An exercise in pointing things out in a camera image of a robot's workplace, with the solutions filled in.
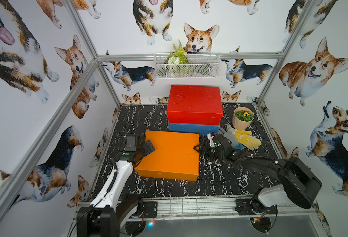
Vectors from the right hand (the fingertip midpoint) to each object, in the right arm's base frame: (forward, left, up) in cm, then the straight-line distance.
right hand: (195, 149), depth 83 cm
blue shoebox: (+18, -5, -5) cm, 19 cm away
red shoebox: (+23, -2, +12) cm, 26 cm away
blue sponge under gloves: (+7, -29, -10) cm, 32 cm away
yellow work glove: (+14, -33, -11) cm, 38 cm away
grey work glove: (+15, -24, -7) cm, 29 cm away
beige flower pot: (+23, -32, -1) cm, 39 cm away
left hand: (+3, +27, +1) cm, 27 cm away
